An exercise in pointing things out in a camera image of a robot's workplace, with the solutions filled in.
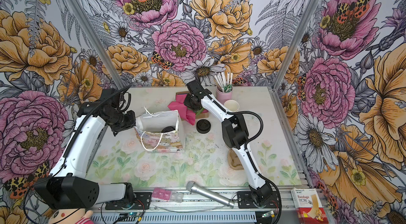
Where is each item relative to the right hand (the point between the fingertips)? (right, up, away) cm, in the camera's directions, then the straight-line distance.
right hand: (186, 106), depth 100 cm
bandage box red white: (+57, -42, -29) cm, 77 cm away
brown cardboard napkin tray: (+9, -6, 0) cm, 10 cm away
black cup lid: (+10, -12, -1) cm, 16 cm away
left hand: (-21, -10, -24) cm, 34 cm away
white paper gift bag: (-12, -13, -15) cm, 23 cm away
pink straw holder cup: (+23, +9, -1) cm, 24 cm away
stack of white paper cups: (+27, +1, -7) cm, 28 cm away
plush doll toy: (-42, -41, -36) cm, 69 cm away
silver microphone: (+5, -36, -25) cm, 44 cm away
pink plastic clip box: (-10, -40, -24) cm, 48 cm away
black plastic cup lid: (-8, -11, -16) cm, 21 cm away
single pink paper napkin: (+2, -4, -3) cm, 6 cm away
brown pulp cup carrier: (+27, -28, -15) cm, 41 cm away
